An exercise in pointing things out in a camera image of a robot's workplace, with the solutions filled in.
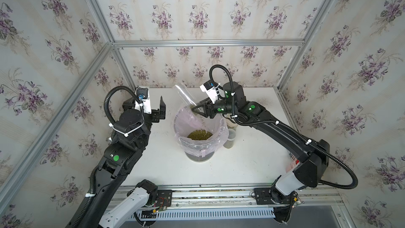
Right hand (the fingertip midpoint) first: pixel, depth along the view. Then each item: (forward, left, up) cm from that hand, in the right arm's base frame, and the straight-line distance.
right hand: (199, 106), depth 68 cm
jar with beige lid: (-10, -13, +1) cm, 17 cm away
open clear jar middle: (-4, -17, -26) cm, 31 cm away
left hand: (-4, +19, +10) cm, 22 cm away
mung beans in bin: (+1, 0, -29) cm, 29 cm away
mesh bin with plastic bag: (+1, +7, -14) cm, 15 cm away
